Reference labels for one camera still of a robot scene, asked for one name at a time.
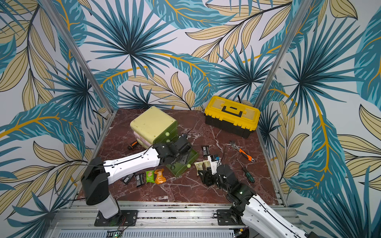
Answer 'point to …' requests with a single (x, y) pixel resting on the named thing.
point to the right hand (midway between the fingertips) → (202, 170)
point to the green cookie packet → (150, 175)
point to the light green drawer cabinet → (153, 126)
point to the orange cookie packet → (159, 179)
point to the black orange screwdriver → (132, 145)
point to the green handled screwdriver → (249, 176)
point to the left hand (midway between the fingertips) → (181, 156)
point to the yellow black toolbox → (234, 117)
